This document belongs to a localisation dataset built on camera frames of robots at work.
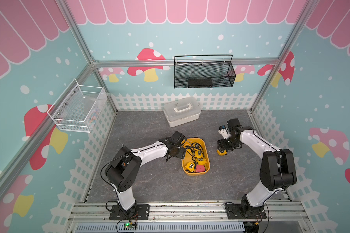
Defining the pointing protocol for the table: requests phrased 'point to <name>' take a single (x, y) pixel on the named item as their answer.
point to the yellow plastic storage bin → (188, 163)
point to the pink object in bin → (200, 168)
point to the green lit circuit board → (129, 226)
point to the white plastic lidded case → (182, 110)
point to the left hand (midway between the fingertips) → (178, 154)
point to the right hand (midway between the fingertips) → (224, 145)
